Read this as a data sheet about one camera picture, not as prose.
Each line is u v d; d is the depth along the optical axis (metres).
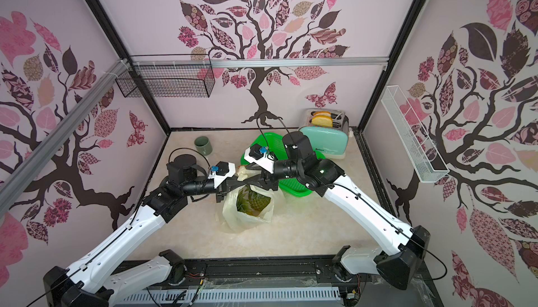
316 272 0.74
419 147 0.77
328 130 0.97
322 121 0.98
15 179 0.51
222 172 0.54
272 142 1.06
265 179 0.54
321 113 1.00
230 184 0.60
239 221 0.69
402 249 0.38
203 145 1.04
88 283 0.38
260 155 0.51
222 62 0.93
